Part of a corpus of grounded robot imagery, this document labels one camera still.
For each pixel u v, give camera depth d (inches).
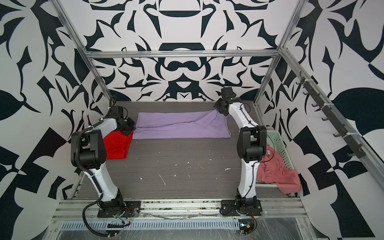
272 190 31.4
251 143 21.6
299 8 28.9
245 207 27.0
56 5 28.2
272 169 32.7
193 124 39.4
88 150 20.6
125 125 34.1
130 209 28.9
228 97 30.5
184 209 29.7
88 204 25.0
